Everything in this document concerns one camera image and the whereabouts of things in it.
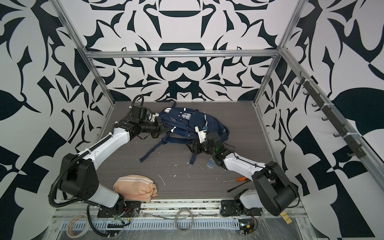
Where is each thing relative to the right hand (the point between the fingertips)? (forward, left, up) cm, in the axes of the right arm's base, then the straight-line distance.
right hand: (190, 141), depth 84 cm
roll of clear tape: (-37, +52, -12) cm, 65 cm away
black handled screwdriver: (-20, -25, -14) cm, 35 cm away
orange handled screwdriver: (-17, -26, -13) cm, 34 cm away
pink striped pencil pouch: (-21, +29, -11) cm, 37 cm away
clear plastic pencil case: (-7, -12, -13) cm, 19 cm away
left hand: (+5, +8, +9) cm, 13 cm away
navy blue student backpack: (+11, +6, +2) cm, 12 cm away
